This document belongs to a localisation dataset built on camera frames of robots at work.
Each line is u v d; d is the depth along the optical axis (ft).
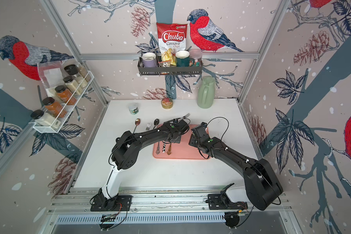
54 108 2.15
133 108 3.62
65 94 2.33
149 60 2.63
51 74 2.28
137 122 3.50
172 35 2.57
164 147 3.03
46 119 2.01
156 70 2.93
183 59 2.62
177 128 2.38
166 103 3.79
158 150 3.03
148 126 3.40
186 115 3.63
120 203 2.39
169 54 2.73
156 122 3.50
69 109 2.48
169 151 2.95
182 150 2.88
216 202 2.39
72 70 2.56
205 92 3.29
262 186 1.36
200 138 2.16
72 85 2.50
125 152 1.75
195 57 2.76
